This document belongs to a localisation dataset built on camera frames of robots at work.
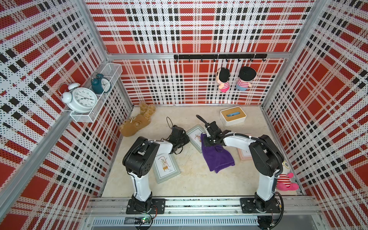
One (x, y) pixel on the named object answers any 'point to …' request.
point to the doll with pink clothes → (223, 75)
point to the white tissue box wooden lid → (232, 116)
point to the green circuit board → (143, 220)
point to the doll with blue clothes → (246, 74)
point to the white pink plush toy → (283, 180)
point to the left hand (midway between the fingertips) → (190, 138)
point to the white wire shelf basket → (112, 71)
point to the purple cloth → (215, 157)
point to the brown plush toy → (132, 124)
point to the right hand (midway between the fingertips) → (207, 141)
